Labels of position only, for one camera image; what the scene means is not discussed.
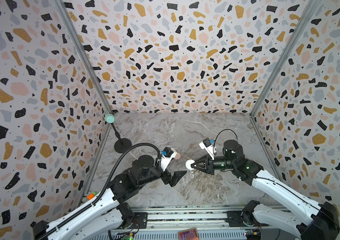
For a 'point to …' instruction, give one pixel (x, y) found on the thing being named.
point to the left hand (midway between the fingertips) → (182, 163)
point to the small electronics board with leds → (129, 236)
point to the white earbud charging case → (188, 164)
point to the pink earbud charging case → (178, 156)
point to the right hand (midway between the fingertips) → (193, 164)
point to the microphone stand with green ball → (123, 145)
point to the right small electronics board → (253, 234)
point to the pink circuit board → (190, 234)
